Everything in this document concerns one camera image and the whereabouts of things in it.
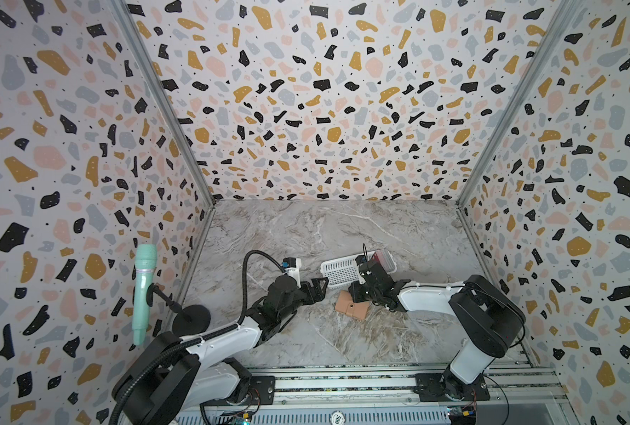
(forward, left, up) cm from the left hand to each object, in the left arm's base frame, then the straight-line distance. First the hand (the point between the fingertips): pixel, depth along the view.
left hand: (327, 281), depth 83 cm
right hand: (+2, -9, -10) cm, 14 cm away
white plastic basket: (+11, -6, -12) cm, 18 cm away
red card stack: (+12, -22, -7) cm, 26 cm away
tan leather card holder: (-3, -6, -11) cm, 13 cm away
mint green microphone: (-6, +43, +21) cm, 48 cm away
